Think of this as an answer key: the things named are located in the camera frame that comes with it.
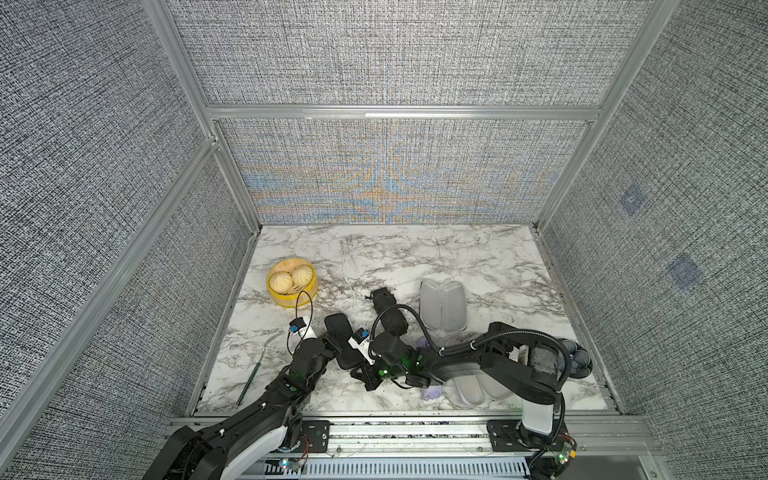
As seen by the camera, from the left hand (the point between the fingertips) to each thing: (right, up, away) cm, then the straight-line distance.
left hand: (344, 329), depth 86 cm
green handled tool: (-25, -11, -2) cm, 27 cm away
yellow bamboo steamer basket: (-17, +8, +12) cm, 22 cm away
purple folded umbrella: (+24, -14, -9) cm, 30 cm away
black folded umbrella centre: (+14, +2, +4) cm, 15 cm away
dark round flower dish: (+66, -9, -3) cm, 67 cm away
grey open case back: (+31, +4, +10) cm, 33 cm away
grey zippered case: (-2, +1, +2) cm, 3 cm away
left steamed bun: (-22, +13, +10) cm, 27 cm away
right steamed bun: (-15, +15, +11) cm, 24 cm away
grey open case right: (+36, -15, -5) cm, 39 cm away
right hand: (+2, -9, -4) cm, 10 cm away
